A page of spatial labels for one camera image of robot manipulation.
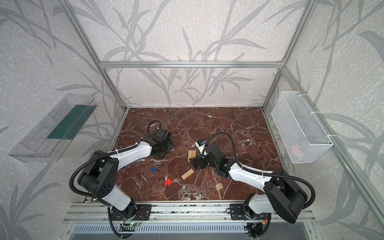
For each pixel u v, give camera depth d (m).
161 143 0.70
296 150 0.73
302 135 0.62
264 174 0.47
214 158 0.64
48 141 0.64
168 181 0.84
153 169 0.89
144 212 0.73
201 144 0.74
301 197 0.44
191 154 0.94
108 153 0.49
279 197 0.42
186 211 0.75
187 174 0.86
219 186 0.82
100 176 0.45
